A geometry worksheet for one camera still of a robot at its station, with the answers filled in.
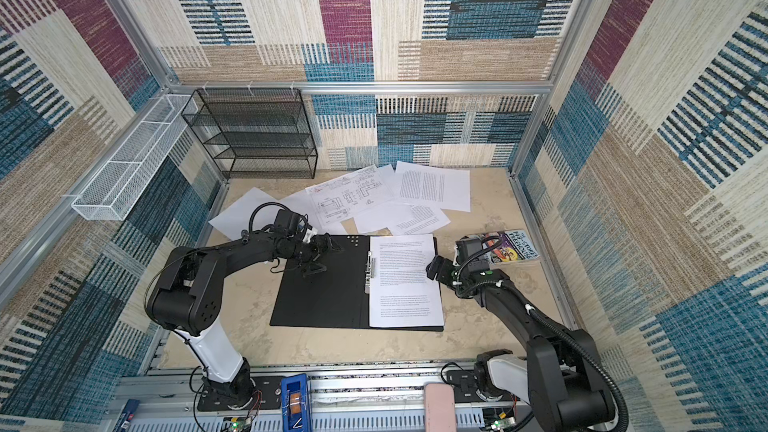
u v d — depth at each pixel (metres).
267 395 0.73
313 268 0.90
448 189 1.16
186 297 0.49
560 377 0.41
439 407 0.69
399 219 1.08
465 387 0.73
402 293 0.89
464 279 0.66
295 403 0.66
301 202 1.12
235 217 1.10
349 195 1.13
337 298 0.89
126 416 0.70
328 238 0.87
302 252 0.83
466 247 0.70
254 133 1.11
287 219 0.79
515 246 0.97
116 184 0.72
